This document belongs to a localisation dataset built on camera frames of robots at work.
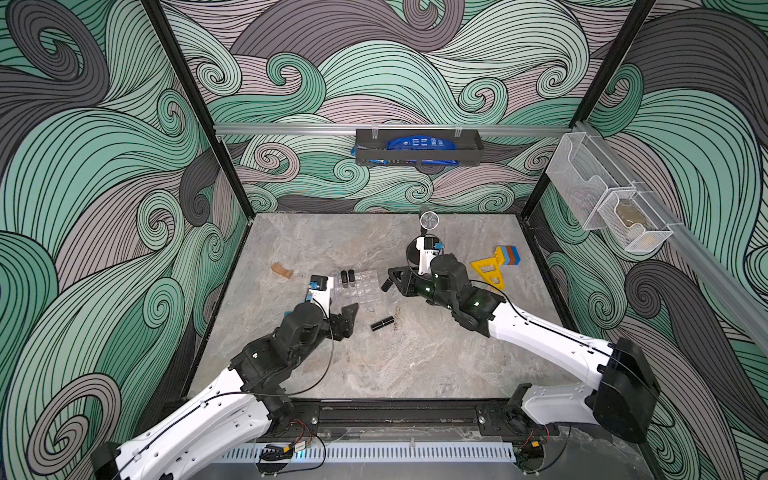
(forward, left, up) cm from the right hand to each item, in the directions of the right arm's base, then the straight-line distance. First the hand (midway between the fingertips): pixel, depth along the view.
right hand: (395, 270), depth 76 cm
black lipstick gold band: (+7, +15, -14) cm, 22 cm away
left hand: (-8, +12, -1) cm, 14 cm away
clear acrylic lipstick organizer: (+5, +9, -20) cm, 23 cm away
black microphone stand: (+13, -10, +5) cm, 17 cm away
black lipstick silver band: (-5, +4, -21) cm, 22 cm away
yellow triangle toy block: (+14, -35, -23) cm, 44 cm away
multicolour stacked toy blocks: (+20, -42, -21) cm, 51 cm away
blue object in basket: (+40, -9, +12) cm, 43 cm away
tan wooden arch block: (+16, +41, -21) cm, 48 cm away
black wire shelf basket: (+40, +6, +12) cm, 42 cm away
